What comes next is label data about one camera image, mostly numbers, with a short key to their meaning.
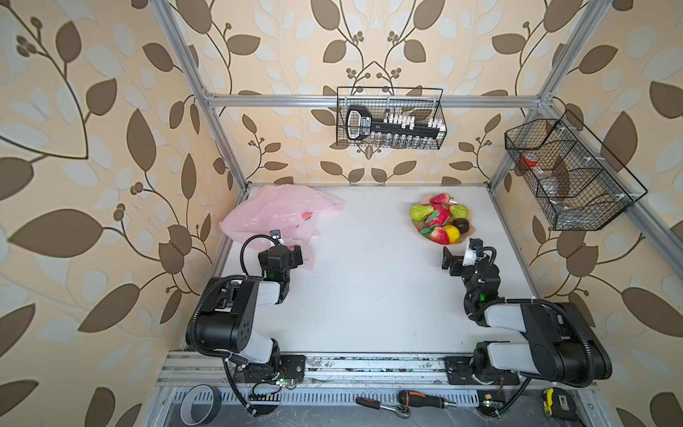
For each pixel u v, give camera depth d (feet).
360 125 2.77
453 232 3.13
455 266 2.65
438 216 3.25
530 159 2.67
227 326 1.46
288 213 3.46
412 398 2.22
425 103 2.99
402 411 2.19
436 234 3.08
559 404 2.19
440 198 3.45
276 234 2.70
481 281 2.19
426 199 3.64
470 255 2.56
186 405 2.18
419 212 3.25
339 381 2.41
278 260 2.37
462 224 3.24
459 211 3.31
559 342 1.42
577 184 2.41
